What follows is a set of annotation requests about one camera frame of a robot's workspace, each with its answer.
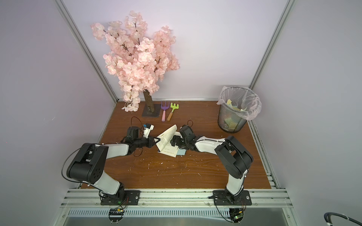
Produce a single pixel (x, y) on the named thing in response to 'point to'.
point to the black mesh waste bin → (230, 120)
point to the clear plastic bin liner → (242, 100)
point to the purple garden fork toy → (164, 108)
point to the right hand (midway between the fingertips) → (175, 138)
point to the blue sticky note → (181, 152)
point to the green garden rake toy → (173, 107)
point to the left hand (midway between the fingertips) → (159, 139)
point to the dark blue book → (164, 146)
